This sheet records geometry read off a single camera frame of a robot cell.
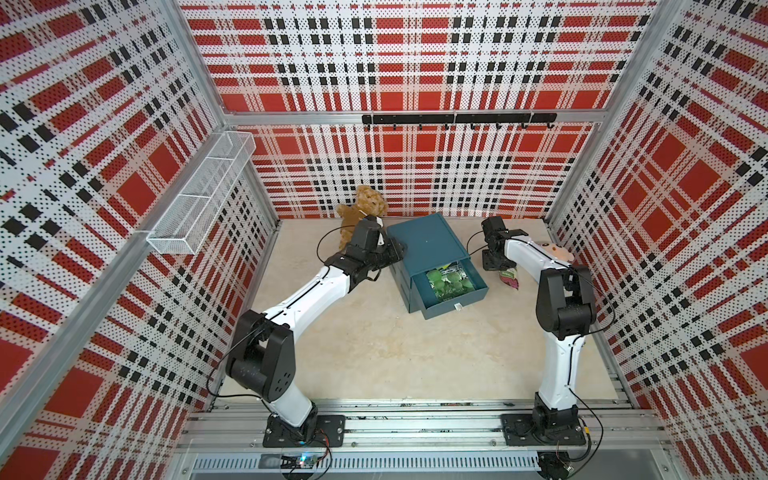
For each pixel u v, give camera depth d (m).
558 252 1.02
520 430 0.72
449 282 0.84
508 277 0.98
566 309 0.56
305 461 0.69
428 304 0.74
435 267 0.88
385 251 0.74
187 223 0.70
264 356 0.45
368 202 1.10
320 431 0.73
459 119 0.90
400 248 0.82
